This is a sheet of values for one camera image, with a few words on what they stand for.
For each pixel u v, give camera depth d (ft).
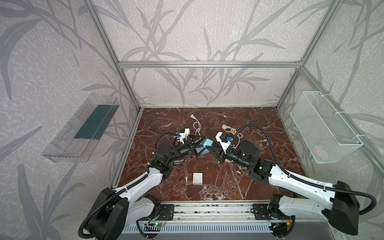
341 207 1.28
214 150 2.07
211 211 2.47
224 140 1.87
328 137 2.07
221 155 1.98
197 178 2.70
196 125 3.57
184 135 2.35
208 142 2.28
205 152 2.38
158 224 2.31
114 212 1.31
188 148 2.06
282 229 2.29
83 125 2.26
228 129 3.47
